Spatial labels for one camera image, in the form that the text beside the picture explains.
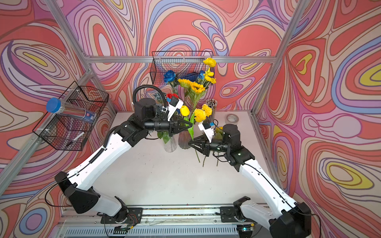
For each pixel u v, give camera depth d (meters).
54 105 0.64
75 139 0.72
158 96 0.73
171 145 0.94
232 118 1.14
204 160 0.93
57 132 0.70
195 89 0.69
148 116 0.52
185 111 0.55
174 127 0.54
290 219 0.37
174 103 0.53
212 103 1.01
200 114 0.71
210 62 0.72
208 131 0.59
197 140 0.64
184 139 0.91
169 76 0.74
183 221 0.73
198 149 0.64
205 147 0.58
